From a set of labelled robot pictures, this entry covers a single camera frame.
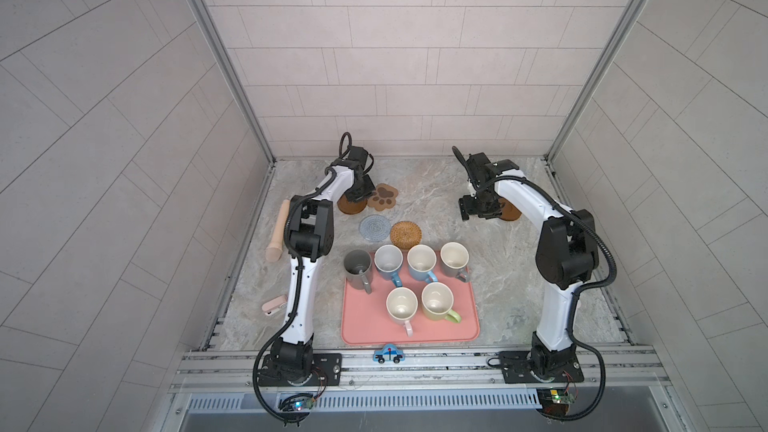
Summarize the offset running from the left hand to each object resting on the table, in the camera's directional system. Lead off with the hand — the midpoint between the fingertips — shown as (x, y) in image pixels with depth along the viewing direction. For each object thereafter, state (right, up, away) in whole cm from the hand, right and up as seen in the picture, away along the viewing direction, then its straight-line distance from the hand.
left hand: (376, 187), depth 106 cm
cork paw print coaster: (+3, -4, -1) cm, 5 cm away
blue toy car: (+6, -40, -34) cm, 53 cm away
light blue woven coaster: (0, -13, -10) cm, 17 cm away
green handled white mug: (+19, -31, -25) cm, 44 cm away
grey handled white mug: (+24, -20, -20) cm, 37 cm away
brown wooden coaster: (-8, -7, -6) cm, 12 cm away
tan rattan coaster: (+10, -15, -11) cm, 21 cm away
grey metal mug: (-3, -23, -23) cm, 32 cm away
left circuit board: (-14, -46, -42) cm, 64 cm away
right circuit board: (+44, -49, -39) cm, 76 cm away
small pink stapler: (-24, -30, -30) cm, 49 cm away
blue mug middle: (+15, -21, -20) cm, 32 cm away
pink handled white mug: (+9, -31, -26) cm, 42 cm away
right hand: (+31, -9, -14) cm, 35 cm away
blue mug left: (+5, -20, -22) cm, 30 cm away
